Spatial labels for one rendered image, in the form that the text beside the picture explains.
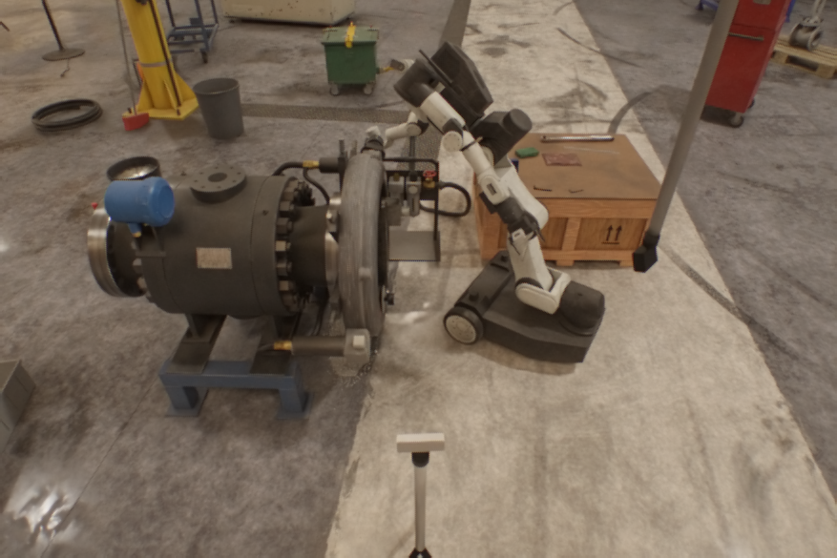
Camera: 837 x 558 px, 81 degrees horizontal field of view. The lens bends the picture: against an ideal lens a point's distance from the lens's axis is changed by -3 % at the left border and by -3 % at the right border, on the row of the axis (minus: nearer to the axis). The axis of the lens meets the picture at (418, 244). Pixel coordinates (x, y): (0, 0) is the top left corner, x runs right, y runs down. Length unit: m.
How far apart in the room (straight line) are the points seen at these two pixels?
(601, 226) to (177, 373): 2.22
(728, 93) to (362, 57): 3.35
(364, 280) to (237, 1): 7.10
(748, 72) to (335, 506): 4.62
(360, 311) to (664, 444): 1.36
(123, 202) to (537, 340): 1.73
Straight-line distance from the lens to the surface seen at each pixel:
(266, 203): 1.96
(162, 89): 5.45
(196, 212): 2.03
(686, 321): 2.96
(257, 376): 2.18
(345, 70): 5.26
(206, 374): 2.25
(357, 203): 1.78
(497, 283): 2.58
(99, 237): 2.26
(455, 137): 1.94
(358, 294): 1.79
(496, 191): 1.95
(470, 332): 2.46
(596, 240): 3.03
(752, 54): 5.25
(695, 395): 2.63
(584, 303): 2.36
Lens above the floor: 1.88
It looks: 37 degrees down
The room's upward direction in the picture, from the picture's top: straight up
